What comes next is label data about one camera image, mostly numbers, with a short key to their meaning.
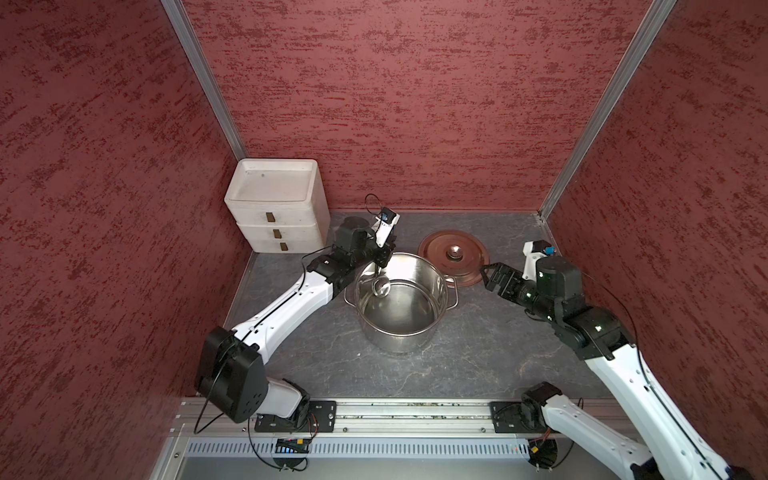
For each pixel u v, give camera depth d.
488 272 0.63
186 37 0.74
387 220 0.67
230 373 0.41
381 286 0.93
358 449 0.77
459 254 1.06
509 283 0.60
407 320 0.93
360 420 0.74
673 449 0.38
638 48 0.76
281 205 0.91
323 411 0.75
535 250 0.62
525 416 0.66
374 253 0.69
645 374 0.42
